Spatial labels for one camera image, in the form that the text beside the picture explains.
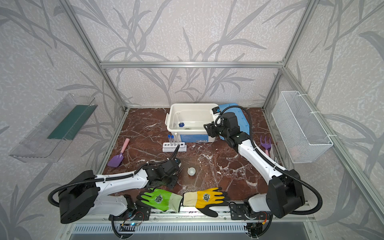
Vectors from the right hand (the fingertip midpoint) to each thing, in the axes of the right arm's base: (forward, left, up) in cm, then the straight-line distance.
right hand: (209, 119), depth 82 cm
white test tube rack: (-6, +24, -20) cm, 32 cm away
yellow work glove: (-36, +3, -21) cm, 42 cm away
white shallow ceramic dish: (+9, +14, -21) cm, 27 cm away
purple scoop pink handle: (-14, +57, -23) cm, 63 cm away
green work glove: (-36, +27, -22) cm, 50 cm away
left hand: (-24, +18, -22) cm, 38 cm away
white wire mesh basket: (-20, -38, +11) cm, 44 cm away
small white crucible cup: (-21, +10, -22) cm, 32 cm away
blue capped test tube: (-6, +23, -9) cm, 26 cm away
